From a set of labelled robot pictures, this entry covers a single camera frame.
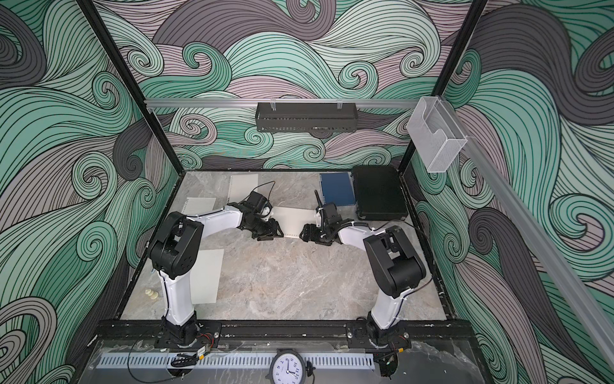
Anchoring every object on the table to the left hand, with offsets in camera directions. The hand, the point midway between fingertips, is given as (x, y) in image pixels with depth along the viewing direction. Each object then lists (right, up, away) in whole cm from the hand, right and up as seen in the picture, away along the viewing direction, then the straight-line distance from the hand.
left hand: (279, 234), depth 94 cm
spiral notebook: (+5, +5, +3) cm, 8 cm away
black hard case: (+47, +16, +21) cm, 54 cm away
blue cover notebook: (+26, +19, +20) cm, 38 cm away
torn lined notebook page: (-39, +10, +13) cm, 43 cm away
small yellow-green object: (-42, -18, -14) cm, 48 cm away
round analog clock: (+5, -32, -28) cm, 43 cm away
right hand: (+11, -2, 0) cm, 11 cm away
